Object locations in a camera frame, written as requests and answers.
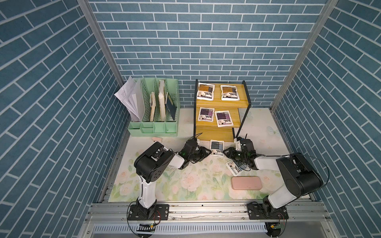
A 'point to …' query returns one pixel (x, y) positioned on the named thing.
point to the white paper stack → (131, 93)
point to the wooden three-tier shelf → (217, 109)
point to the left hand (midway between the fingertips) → (214, 154)
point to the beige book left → (153, 104)
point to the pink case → (246, 183)
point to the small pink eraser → (156, 139)
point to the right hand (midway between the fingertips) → (225, 152)
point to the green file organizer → (168, 128)
